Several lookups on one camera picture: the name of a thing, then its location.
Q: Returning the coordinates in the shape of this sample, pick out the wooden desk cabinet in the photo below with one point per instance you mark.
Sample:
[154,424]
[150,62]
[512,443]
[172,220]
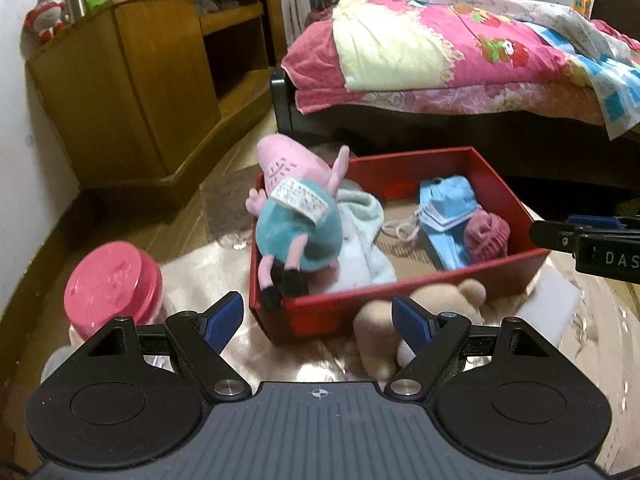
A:
[150,85]

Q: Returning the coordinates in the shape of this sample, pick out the blue face mask pack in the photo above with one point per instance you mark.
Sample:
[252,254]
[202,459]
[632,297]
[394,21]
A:
[445,205]

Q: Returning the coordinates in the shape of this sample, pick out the white sponge block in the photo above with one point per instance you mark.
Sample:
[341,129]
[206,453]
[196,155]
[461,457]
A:
[547,305]

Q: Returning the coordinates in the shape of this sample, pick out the red cardboard box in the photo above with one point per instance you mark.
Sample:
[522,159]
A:
[340,315]

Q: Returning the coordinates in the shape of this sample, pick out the light green towel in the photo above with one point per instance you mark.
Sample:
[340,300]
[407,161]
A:
[367,220]

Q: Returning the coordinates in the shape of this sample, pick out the orange carton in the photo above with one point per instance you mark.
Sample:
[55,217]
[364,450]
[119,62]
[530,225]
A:
[582,4]

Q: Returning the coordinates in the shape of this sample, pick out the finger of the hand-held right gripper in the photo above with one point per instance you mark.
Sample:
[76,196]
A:
[550,235]
[595,221]

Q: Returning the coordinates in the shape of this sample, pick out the dark wooden headboard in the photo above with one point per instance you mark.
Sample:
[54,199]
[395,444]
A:
[617,10]

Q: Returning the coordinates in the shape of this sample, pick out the pink pig plush toy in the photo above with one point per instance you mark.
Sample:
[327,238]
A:
[295,225]

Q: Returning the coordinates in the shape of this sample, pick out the pink lid plastic jar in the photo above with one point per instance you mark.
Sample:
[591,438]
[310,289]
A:
[112,280]

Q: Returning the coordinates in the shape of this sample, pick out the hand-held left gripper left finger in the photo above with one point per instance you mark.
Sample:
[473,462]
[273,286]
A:
[225,322]

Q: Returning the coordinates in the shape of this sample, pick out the pink yarn ball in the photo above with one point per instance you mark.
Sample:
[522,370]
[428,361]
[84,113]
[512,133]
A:
[487,235]

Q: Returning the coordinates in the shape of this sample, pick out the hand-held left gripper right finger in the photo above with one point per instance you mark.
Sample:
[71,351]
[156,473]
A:
[412,325]

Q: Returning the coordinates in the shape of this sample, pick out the pink floral quilt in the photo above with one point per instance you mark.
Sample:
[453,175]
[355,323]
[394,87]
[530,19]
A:
[450,35]

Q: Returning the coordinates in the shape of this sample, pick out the beige teddy bear plush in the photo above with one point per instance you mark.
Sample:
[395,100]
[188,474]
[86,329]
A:
[380,330]

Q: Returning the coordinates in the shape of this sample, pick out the light printed bedsheet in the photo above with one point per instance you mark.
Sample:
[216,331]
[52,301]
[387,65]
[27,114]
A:
[565,20]

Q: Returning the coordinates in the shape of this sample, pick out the grey cloth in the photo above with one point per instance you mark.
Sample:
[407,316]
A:
[207,5]

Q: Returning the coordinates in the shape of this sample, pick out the red santa doll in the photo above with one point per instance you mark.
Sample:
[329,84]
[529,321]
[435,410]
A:
[45,17]

